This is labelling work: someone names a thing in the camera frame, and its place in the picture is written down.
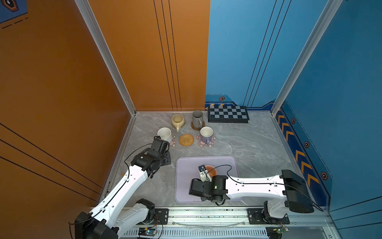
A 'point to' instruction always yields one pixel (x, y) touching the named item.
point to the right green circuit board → (279, 230)
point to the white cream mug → (165, 134)
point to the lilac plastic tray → (187, 169)
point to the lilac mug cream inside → (206, 133)
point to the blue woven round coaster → (180, 129)
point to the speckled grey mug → (197, 118)
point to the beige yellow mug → (177, 121)
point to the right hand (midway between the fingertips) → (204, 191)
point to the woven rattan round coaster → (186, 140)
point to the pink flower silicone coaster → (201, 144)
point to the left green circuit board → (146, 231)
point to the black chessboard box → (230, 114)
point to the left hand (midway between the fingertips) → (166, 154)
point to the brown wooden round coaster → (196, 128)
